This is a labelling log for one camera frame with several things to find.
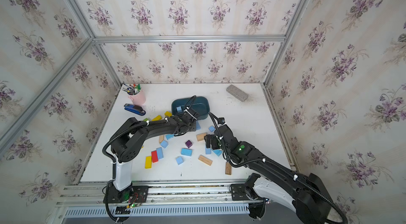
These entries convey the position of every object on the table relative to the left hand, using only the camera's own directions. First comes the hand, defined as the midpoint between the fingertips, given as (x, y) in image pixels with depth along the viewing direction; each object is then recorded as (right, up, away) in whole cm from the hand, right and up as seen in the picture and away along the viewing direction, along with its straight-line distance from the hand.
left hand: (192, 124), depth 97 cm
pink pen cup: (-36, +19, +2) cm, 41 cm away
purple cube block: (-2, -9, -9) cm, 13 cm away
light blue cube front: (-6, -17, -13) cm, 22 cm away
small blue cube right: (+12, -2, -1) cm, 12 cm away
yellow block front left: (-23, -18, -15) cm, 33 cm away
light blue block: (-3, -14, -10) cm, 17 cm away
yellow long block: (-23, +4, +4) cm, 23 cm away
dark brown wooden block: (+20, -20, -17) cm, 33 cm away
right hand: (+13, -3, -15) cm, 21 cm away
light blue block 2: (-9, +9, +5) cm, 14 cm away
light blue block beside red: (-18, -14, -11) cm, 25 cm away
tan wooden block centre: (+5, -6, -5) cm, 10 cm away
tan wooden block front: (+8, -17, -13) cm, 23 cm away
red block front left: (-20, -15, -13) cm, 28 cm away
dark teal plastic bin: (+4, +12, +9) cm, 15 cm away
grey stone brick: (+31, +20, +14) cm, 40 cm away
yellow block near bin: (-17, +7, +4) cm, 18 cm away
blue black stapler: (-37, +9, +5) cm, 39 cm away
